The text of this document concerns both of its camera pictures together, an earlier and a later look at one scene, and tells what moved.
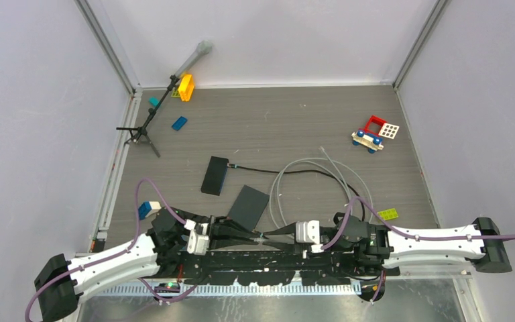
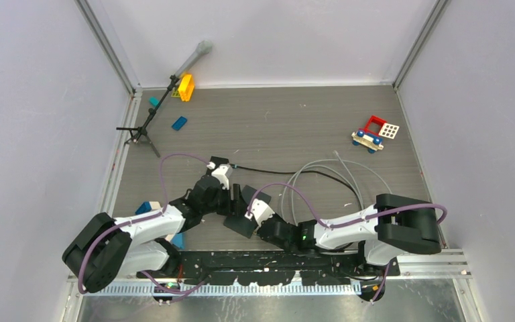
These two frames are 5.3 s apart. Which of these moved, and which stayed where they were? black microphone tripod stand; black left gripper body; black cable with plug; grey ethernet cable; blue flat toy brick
Moved: grey ethernet cable; black left gripper body
Stayed: black cable with plug; blue flat toy brick; black microphone tripod stand
